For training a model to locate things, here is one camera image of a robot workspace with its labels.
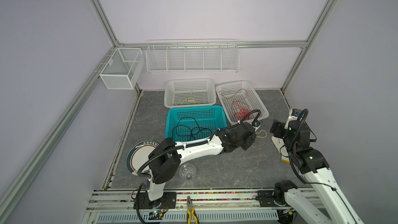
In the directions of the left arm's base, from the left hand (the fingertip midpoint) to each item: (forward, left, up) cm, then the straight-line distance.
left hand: (250, 137), depth 79 cm
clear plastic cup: (-10, +34, -15) cm, 38 cm away
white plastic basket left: (+48, +32, -14) cm, 59 cm away
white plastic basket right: (+40, -4, -15) cm, 43 cm away
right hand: (+1, -15, +10) cm, 18 cm away
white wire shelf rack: (+50, +28, +16) cm, 60 cm away
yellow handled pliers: (-28, +32, -14) cm, 45 cm away
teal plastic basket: (+23, +17, -13) cm, 31 cm away
